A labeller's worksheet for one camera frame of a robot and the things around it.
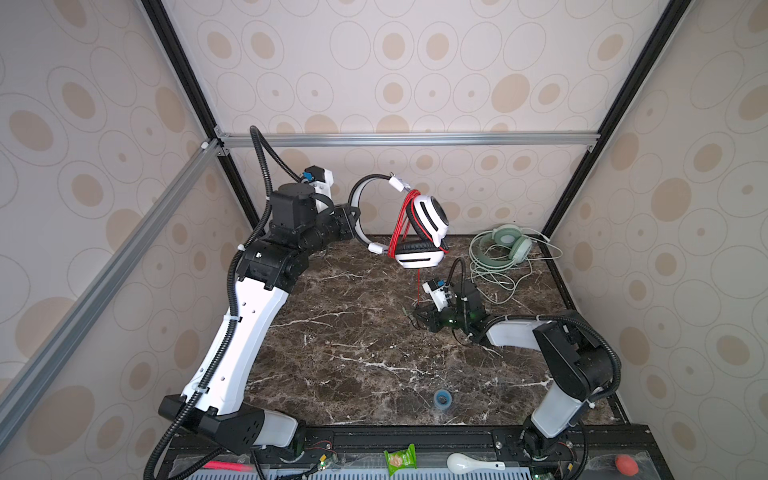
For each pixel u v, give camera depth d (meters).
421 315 0.88
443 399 0.81
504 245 1.16
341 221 0.56
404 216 0.56
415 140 0.92
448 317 0.81
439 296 0.83
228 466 0.71
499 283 1.06
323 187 0.56
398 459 0.70
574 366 0.47
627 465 0.69
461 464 0.70
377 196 0.57
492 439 0.75
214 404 0.37
